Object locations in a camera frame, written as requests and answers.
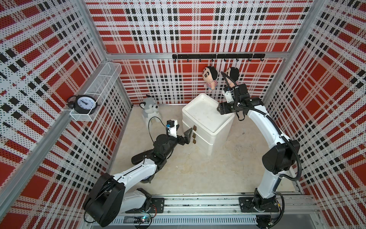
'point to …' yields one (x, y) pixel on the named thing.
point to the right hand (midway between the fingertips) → (225, 106)
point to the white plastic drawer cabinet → (210, 127)
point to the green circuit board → (146, 219)
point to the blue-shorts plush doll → (209, 75)
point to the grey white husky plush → (150, 114)
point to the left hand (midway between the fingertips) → (188, 127)
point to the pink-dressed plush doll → (232, 74)
